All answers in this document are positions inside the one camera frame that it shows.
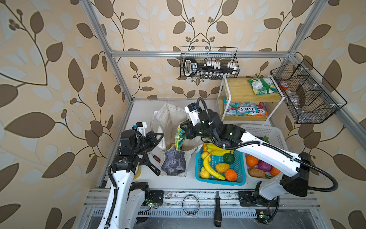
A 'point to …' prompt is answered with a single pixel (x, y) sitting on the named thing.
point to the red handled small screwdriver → (156, 158)
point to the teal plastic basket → (238, 165)
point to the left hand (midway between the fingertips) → (164, 134)
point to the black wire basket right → (310, 98)
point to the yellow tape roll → (137, 173)
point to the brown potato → (256, 172)
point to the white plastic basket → (272, 134)
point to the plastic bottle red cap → (285, 86)
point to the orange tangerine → (230, 175)
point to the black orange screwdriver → (218, 211)
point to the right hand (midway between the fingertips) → (181, 126)
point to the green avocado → (229, 158)
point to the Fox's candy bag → (243, 109)
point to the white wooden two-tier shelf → (235, 89)
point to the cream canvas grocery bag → (165, 121)
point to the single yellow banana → (207, 166)
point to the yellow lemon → (204, 154)
